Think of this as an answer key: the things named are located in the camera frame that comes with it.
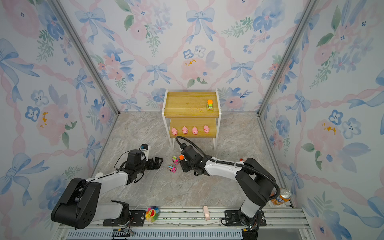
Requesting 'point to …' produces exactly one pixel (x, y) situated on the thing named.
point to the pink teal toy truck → (171, 168)
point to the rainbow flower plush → (152, 213)
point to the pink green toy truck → (175, 160)
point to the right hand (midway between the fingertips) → (184, 160)
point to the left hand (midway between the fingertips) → (157, 158)
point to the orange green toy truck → (181, 157)
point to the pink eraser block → (206, 213)
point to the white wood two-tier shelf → (192, 114)
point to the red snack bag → (241, 159)
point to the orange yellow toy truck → (210, 104)
